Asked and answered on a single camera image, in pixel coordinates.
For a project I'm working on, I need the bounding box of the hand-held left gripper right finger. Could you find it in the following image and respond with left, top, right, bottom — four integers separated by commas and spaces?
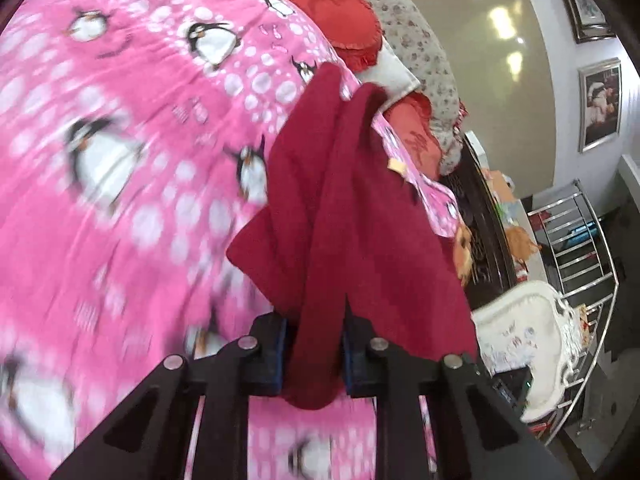
342, 310, 571, 480

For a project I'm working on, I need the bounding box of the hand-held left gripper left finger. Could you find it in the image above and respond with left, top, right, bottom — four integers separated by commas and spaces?
50, 314, 292, 480

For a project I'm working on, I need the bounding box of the dark red knit sweater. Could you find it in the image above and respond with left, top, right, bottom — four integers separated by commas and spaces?
226, 62, 480, 410

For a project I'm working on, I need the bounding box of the orange patterned cloth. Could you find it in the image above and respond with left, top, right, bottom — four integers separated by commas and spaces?
452, 222, 473, 286

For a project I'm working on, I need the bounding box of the white ornate chair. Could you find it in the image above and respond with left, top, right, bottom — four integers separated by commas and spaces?
470, 280, 583, 423

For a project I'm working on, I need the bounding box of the dark carved wooden cabinet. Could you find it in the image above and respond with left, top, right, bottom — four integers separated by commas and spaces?
450, 132, 518, 311

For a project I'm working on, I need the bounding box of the orange bag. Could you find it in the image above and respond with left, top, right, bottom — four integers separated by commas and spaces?
505, 225, 543, 261

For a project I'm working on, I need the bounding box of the pink penguin print blanket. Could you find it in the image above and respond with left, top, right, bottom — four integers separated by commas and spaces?
0, 0, 463, 480

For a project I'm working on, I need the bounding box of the small red heart cushion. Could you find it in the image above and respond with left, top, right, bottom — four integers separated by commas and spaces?
387, 92, 443, 181

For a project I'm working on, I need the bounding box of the metal rack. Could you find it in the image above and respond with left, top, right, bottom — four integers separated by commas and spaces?
530, 180, 621, 446

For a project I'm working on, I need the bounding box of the white pillow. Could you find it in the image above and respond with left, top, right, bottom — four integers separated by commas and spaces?
357, 37, 421, 106

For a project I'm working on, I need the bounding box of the grey floral bolster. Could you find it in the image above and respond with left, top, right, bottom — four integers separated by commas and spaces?
220, 0, 468, 176

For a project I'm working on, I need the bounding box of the large red heart cushion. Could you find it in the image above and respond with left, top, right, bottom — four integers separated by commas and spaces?
250, 0, 383, 73

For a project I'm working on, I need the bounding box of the silver framed picture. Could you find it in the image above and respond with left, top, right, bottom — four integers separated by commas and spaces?
578, 57, 622, 153

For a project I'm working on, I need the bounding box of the dark framed picture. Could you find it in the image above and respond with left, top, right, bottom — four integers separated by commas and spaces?
547, 0, 616, 43

